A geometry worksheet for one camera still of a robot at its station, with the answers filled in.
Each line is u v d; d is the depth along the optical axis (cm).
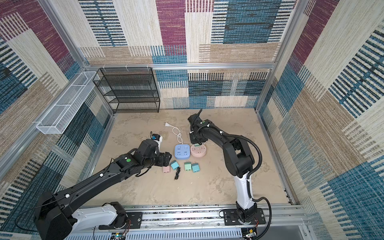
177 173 88
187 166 89
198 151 92
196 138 85
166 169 88
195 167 89
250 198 60
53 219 38
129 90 111
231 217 73
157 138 70
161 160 71
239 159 53
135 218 74
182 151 94
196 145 97
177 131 106
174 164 89
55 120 70
